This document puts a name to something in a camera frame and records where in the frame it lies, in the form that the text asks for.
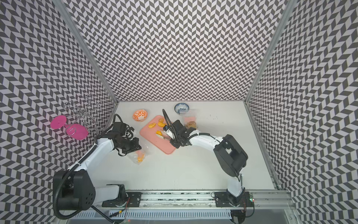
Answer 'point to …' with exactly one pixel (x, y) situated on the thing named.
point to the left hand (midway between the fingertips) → (140, 148)
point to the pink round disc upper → (58, 122)
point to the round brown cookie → (161, 120)
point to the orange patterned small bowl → (140, 115)
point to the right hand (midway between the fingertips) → (175, 140)
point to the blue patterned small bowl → (182, 108)
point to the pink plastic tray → (150, 135)
